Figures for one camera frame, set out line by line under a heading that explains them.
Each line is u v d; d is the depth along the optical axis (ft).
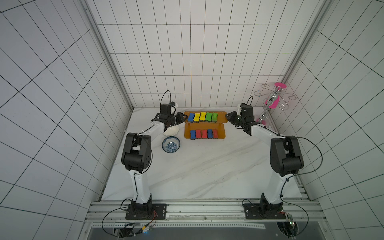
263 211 2.16
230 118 2.81
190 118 3.03
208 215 2.38
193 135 3.30
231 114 2.87
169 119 2.72
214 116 3.08
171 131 3.38
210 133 3.30
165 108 2.55
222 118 3.10
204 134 3.30
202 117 3.04
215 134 3.30
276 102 3.01
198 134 3.30
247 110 2.47
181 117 2.83
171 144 3.20
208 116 3.05
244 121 2.55
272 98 2.95
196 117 3.05
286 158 1.67
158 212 2.37
